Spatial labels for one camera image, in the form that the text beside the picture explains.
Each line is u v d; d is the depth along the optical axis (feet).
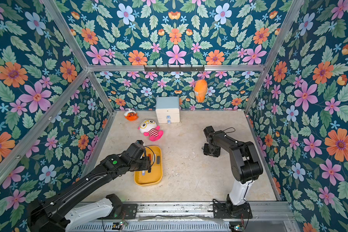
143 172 2.83
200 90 3.20
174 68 3.05
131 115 3.64
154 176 2.83
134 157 1.94
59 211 1.33
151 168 2.63
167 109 3.33
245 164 1.61
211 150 2.65
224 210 2.40
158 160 3.06
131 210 2.41
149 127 3.33
